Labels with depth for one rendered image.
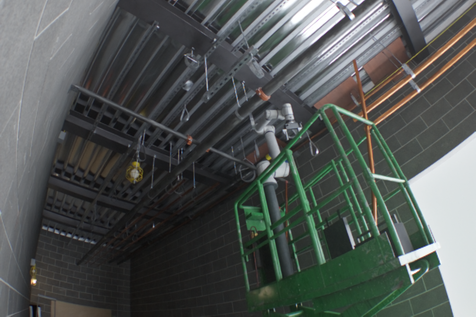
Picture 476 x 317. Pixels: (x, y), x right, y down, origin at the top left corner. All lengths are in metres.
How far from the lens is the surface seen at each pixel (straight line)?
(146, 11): 2.27
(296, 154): 3.22
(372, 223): 1.39
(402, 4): 3.00
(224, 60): 2.46
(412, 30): 3.28
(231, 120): 2.11
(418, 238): 2.01
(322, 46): 1.86
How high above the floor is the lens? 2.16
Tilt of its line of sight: 41 degrees up
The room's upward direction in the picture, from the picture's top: 10 degrees counter-clockwise
